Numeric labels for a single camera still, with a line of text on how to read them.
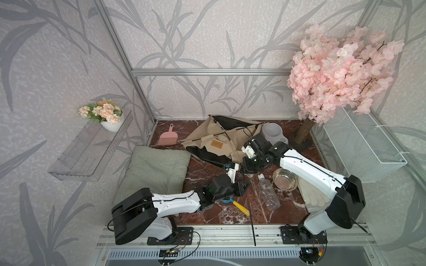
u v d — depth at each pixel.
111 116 0.61
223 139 0.91
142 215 0.41
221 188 0.59
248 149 0.75
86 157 0.67
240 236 0.75
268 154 0.58
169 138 1.09
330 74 0.63
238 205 0.82
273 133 1.10
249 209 0.82
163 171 0.93
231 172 0.72
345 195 0.41
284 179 0.89
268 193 0.86
